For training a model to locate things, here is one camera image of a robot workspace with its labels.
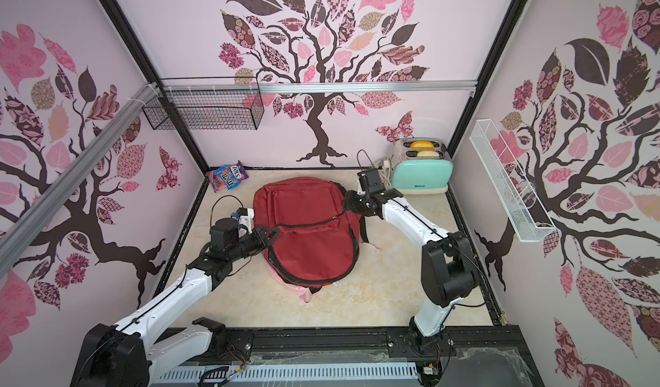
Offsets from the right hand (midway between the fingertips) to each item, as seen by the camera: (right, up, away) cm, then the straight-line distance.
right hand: (349, 206), depth 90 cm
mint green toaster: (+31, +12, +13) cm, 36 cm away
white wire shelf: (+46, +1, -23) cm, 52 cm away
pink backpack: (-15, -29, -6) cm, 33 cm away
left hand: (-23, -9, -8) cm, 26 cm away
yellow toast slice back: (+31, +25, +13) cm, 42 cm away
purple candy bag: (-54, +12, +24) cm, 61 cm away
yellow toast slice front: (+32, +20, +11) cm, 40 cm away
